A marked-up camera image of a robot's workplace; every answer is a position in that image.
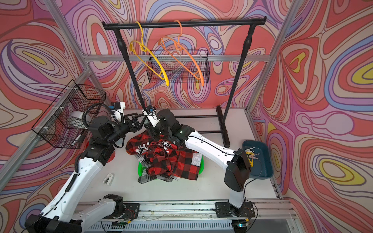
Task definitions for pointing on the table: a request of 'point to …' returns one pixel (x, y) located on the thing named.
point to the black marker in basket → (77, 138)
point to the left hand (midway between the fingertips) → (143, 115)
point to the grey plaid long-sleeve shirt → (145, 177)
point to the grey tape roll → (79, 114)
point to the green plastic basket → (200, 170)
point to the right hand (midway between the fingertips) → (147, 127)
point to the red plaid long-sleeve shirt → (165, 158)
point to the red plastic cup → (83, 145)
